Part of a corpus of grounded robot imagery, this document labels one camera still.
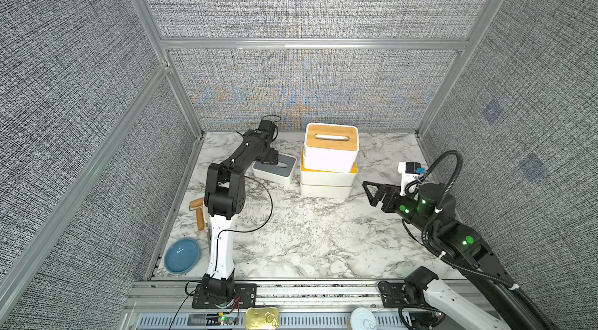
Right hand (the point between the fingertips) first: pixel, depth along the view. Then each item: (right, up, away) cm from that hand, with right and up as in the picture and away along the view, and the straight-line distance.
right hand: (374, 180), depth 67 cm
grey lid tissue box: (-28, +2, +35) cm, 45 cm away
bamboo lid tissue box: (-11, +15, +11) cm, 22 cm away
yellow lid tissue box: (-12, -1, +16) cm, 20 cm away
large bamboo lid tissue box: (-16, -7, +23) cm, 29 cm away
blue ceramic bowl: (-63, -28, +14) cm, 70 cm away
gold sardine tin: (-32, -39, -1) cm, 51 cm away
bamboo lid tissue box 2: (-10, +7, +9) cm, 15 cm away
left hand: (-36, +6, +35) cm, 51 cm away
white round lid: (-4, -39, -2) cm, 39 cm away
